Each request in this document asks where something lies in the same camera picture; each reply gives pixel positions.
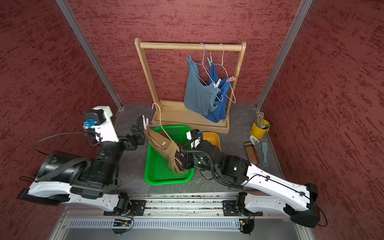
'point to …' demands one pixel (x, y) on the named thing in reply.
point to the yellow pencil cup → (259, 128)
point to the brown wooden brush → (252, 153)
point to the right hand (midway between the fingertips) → (176, 159)
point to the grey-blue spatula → (264, 149)
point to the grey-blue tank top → (199, 96)
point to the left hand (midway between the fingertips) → (127, 122)
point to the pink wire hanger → (160, 124)
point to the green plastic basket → (157, 169)
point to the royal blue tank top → (218, 115)
